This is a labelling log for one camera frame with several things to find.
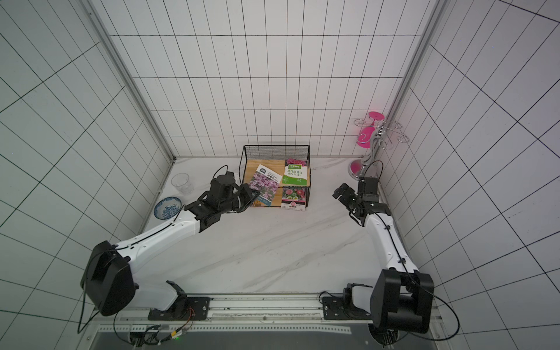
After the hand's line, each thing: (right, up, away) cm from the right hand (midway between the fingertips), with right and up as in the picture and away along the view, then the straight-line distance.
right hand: (334, 193), depth 86 cm
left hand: (-30, 0, -5) cm, 30 cm away
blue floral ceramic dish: (-74, -8, +12) cm, 75 cm away
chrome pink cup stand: (+20, +26, +7) cm, 34 cm away
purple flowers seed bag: (-28, +5, 0) cm, 28 cm away
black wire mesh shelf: (-21, +8, +5) cm, 23 cm away
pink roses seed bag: (-16, -3, +15) cm, 22 cm away
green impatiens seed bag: (-15, +8, +6) cm, 19 cm away
